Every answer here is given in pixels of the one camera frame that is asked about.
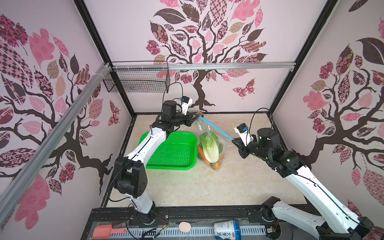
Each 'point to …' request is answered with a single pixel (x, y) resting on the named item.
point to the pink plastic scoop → (104, 231)
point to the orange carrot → (202, 154)
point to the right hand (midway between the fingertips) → (235, 137)
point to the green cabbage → (211, 147)
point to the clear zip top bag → (203, 125)
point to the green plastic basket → (178, 151)
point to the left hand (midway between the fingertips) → (197, 116)
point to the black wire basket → (143, 76)
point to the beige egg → (184, 226)
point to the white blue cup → (227, 230)
